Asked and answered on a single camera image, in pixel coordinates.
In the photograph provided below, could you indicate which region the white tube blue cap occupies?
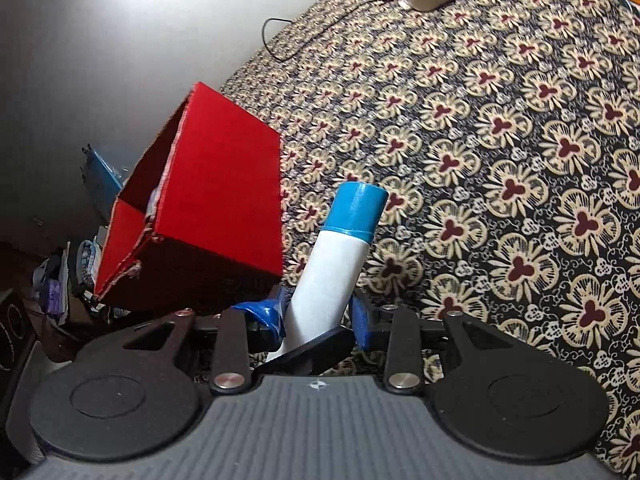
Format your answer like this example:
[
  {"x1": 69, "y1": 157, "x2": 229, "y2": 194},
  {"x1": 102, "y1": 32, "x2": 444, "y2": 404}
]
[{"x1": 267, "y1": 181, "x2": 388, "y2": 361}]

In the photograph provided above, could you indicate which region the red cardboard box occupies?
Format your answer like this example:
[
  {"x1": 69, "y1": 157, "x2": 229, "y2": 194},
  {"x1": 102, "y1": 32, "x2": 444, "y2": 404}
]
[{"x1": 94, "y1": 82, "x2": 283, "y2": 311}]

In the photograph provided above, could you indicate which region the patterned floral tablecloth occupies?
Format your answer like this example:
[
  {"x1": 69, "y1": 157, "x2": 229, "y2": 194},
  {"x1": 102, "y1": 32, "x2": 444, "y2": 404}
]
[{"x1": 221, "y1": 0, "x2": 639, "y2": 479}]

